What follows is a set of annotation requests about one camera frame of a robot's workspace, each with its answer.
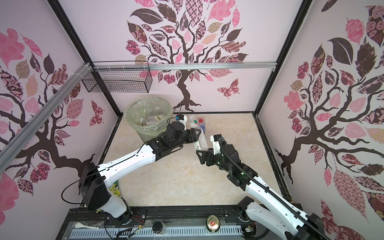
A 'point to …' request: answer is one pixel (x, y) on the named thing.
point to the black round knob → (157, 227)
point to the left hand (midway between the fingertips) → (197, 133)
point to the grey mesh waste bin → (143, 138)
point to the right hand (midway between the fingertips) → (202, 149)
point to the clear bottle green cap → (202, 144)
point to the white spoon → (81, 225)
